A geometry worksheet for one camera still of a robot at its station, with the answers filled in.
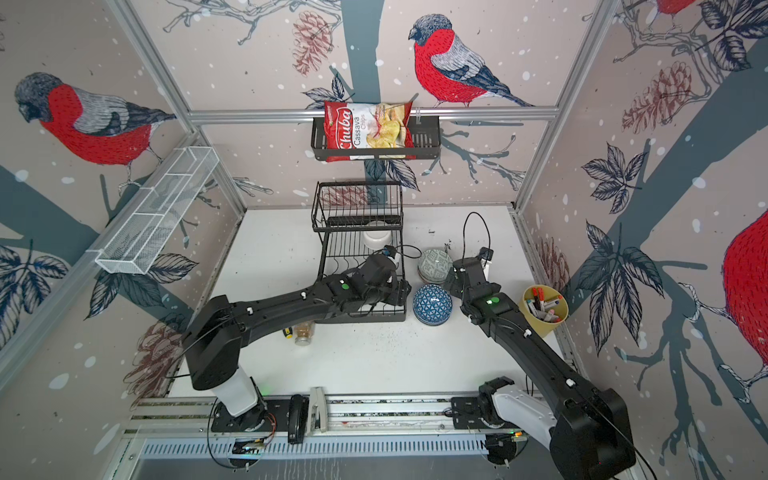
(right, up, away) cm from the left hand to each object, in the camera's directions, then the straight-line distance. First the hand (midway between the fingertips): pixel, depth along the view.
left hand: (407, 289), depth 81 cm
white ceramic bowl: (-9, +13, +23) cm, 28 cm away
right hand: (+17, +1, +3) cm, 17 cm away
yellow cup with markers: (+39, -6, +2) cm, 40 cm away
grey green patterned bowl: (+10, +5, +17) cm, 20 cm away
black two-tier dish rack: (-17, +20, +30) cm, 40 cm away
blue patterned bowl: (+8, -6, +8) cm, 13 cm away
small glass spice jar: (-30, -14, +4) cm, 33 cm away
